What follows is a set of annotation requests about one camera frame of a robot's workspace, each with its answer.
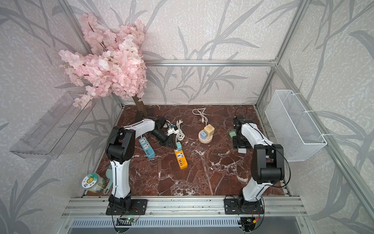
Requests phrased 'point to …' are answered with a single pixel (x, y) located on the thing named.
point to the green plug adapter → (232, 134)
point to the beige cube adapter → (210, 130)
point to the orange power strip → (181, 159)
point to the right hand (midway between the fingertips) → (241, 146)
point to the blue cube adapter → (203, 135)
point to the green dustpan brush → (109, 175)
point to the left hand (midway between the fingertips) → (175, 147)
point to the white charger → (242, 150)
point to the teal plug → (179, 146)
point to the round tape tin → (94, 182)
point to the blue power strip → (147, 147)
